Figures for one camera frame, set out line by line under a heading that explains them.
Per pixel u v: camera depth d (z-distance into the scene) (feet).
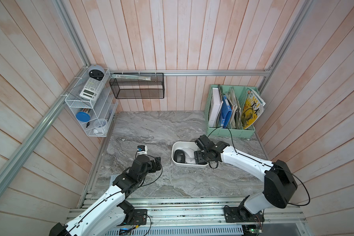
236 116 3.18
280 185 1.41
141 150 2.26
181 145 3.20
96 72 2.63
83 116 2.51
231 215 2.40
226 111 3.08
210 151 2.03
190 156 2.96
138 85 3.48
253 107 3.23
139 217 2.39
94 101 2.44
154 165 2.30
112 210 1.97
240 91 3.41
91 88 2.54
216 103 2.97
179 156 3.00
